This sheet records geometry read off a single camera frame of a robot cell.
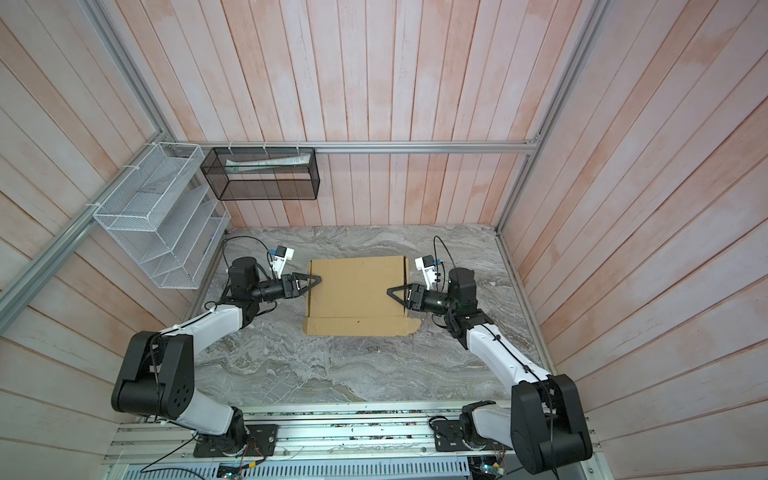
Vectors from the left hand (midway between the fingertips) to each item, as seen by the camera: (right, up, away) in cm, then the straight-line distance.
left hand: (317, 285), depth 83 cm
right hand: (+21, -2, -5) cm, 22 cm away
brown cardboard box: (+10, -3, -4) cm, 11 cm away
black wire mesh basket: (-22, +38, +22) cm, 49 cm away
